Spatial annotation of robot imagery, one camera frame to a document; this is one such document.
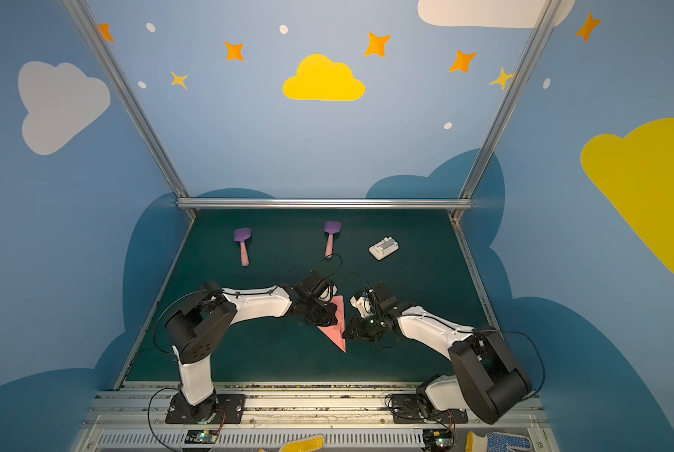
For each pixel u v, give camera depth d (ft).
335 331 2.89
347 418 2.40
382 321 2.14
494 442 2.30
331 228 3.77
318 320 2.69
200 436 2.34
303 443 2.29
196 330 1.59
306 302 2.38
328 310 2.69
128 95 2.76
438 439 2.33
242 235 3.68
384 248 3.57
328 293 2.68
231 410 2.45
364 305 2.57
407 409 2.46
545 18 2.30
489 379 1.40
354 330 2.50
